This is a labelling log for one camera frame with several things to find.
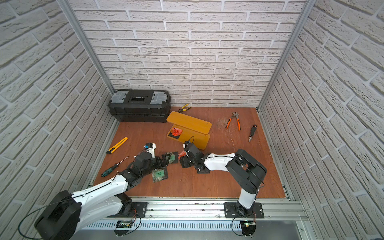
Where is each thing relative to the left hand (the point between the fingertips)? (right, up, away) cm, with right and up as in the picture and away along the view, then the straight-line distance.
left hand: (167, 154), depth 85 cm
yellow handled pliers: (+6, +29, +33) cm, 44 cm away
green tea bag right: (+20, -3, -18) cm, 28 cm away
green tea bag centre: (+3, -3, +6) cm, 8 cm away
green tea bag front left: (-5, -12, 0) cm, 13 cm away
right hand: (+10, -5, +6) cm, 13 cm away
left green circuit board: (-19, -32, -12) cm, 39 cm away
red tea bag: (+8, -2, +8) cm, 11 cm away
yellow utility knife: (-37, +2, +10) cm, 38 cm away
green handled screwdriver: (-33, -9, +1) cm, 34 cm away
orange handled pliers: (+48, +24, +29) cm, 62 cm away
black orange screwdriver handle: (+57, +12, +18) cm, 61 cm away
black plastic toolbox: (-20, +30, +13) cm, 38 cm away
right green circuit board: (+43, -31, -14) cm, 55 cm away
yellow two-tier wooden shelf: (+11, +15, +7) cm, 20 cm away
